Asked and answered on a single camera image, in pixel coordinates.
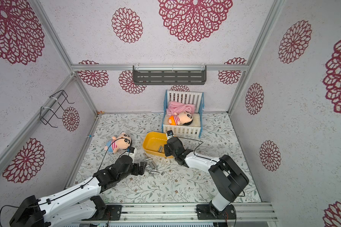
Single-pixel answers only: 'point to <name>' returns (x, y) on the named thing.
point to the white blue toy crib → (196, 98)
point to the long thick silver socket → (153, 164)
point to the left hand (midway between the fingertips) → (140, 162)
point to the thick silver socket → (148, 159)
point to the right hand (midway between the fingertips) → (171, 144)
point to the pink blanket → (175, 107)
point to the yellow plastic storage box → (154, 143)
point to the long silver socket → (145, 155)
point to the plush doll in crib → (183, 117)
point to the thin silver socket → (160, 149)
